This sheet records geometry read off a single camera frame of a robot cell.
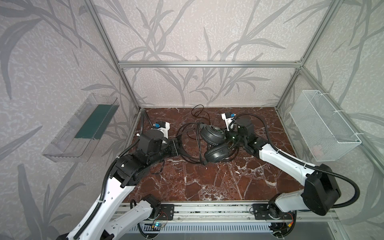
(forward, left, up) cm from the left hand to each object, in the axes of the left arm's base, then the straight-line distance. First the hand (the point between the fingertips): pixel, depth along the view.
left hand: (185, 139), depth 63 cm
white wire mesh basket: (+2, -62, +1) cm, 62 cm away
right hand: (+13, -13, -9) cm, 20 cm away
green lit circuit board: (-29, +14, -32) cm, 45 cm away
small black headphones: (-2, -21, 0) cm, 22 cm away
